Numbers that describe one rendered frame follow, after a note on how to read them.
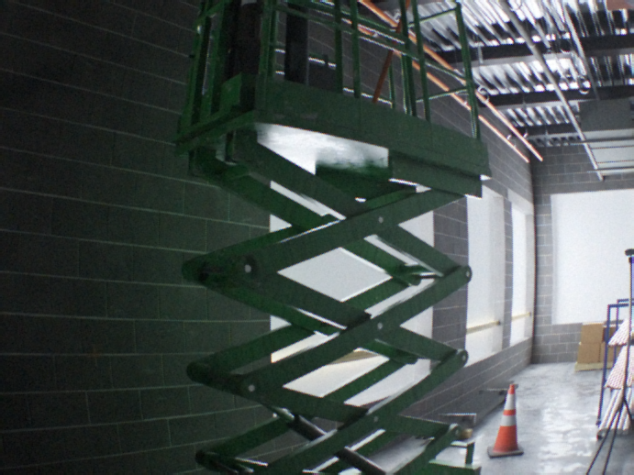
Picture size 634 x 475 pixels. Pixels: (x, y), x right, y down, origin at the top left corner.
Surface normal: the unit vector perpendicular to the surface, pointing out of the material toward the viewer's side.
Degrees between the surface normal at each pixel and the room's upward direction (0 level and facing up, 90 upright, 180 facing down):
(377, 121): 90
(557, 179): 90
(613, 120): 90
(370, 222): 90
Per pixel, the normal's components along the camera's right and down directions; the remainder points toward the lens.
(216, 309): 0.83, -0.06
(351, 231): 0.64, -0.08
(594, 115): -0.57, -0.09
